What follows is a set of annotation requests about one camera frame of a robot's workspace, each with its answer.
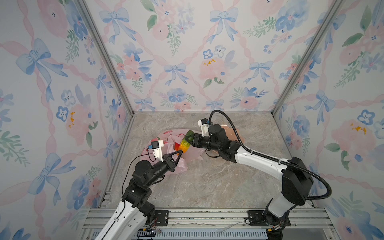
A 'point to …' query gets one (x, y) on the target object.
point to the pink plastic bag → (169, 138)
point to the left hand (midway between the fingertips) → (183, 152)
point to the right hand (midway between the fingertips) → (187, 138)
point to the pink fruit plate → (231, 135)
